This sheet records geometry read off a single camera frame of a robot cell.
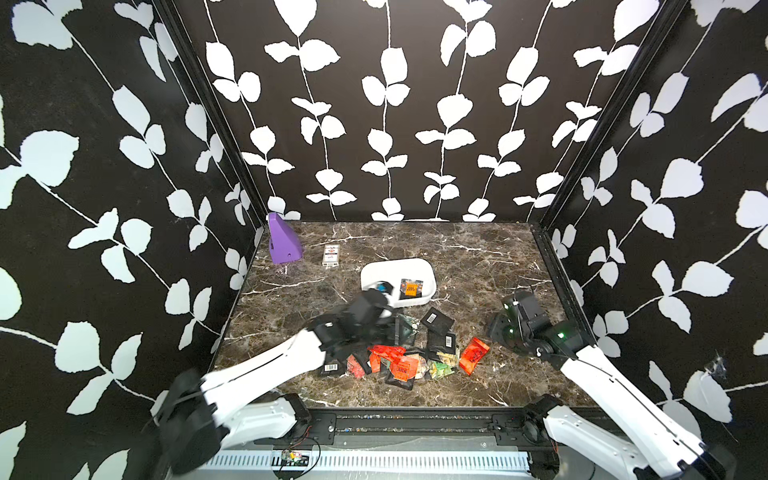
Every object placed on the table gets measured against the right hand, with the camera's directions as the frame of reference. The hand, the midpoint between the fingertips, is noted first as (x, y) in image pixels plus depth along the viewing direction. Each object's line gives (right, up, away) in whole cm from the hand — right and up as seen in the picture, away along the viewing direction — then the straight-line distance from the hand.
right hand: (487, 324), depth 79 cm
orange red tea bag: (-22, -14, +5) cm, 27 cm away
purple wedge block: (-64, +23, +25) cm, 72 cm away
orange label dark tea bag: (-20, +6, +22) cm, 30 cm away
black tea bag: (-11, -3, +16) cm, 20 cm away
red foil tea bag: (-2, -11, +7) cm, 13 cm away
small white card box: (-48, +18, +29) cm, 59 cm away
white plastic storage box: (-24, +13, +20) cm, 34 cm away
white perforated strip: (-30, -31, -9) cm, 44 cm away
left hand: (-21, 0, -5) cm, 21 cm away
